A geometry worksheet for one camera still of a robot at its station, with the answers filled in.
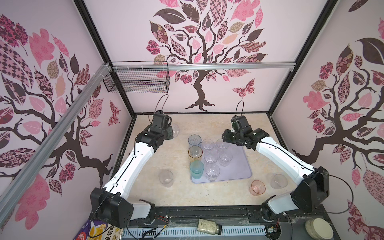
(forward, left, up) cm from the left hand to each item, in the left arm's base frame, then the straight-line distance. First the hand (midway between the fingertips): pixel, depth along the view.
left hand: (167, 132), depth 79 cm
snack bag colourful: (-42, +32, -23) cm, 58 cm away
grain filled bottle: (-41, -21, -18) cm, 50 cm away
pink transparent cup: (-23, -50, -21) cm, 59 cm away
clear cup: (-17, +2, -21) cm, 27 cm away
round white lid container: (-42, -71, -16) cm, 84 cm away
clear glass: (+3, -24, -19) cm, 30 cm away
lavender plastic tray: (-11, -43, -23) cm, 50 cm away
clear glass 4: (-4, -35, -22) cm, 41 cm away
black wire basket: (+37, +22, +10) cm, 44 cm away
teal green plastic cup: (-12, -17, -20) cm, 29 cm away
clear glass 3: (-14, -26, -21) cm, 36 cm away
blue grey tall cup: (+4, -15, -14) cm, 21 cm away
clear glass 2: (-4, -26, -22) cm, 34 cm away
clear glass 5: (+4, -33, -20) cm, 39 cm away
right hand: (+1, -32, -3) cm, 33 cm away
